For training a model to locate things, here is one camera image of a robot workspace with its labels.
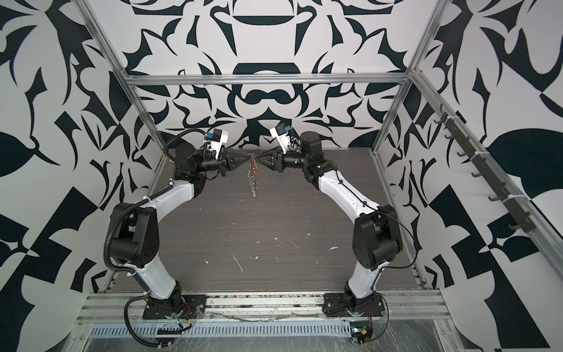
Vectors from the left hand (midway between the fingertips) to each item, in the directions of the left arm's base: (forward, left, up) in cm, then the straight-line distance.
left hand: (248, 152), depth 75 cm
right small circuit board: (-48, -35, -33) cm, 68 cm away
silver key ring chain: (-6, -1, -4) cm, 7 cm away
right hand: (-1, -3, -1) cm, 4 cm away
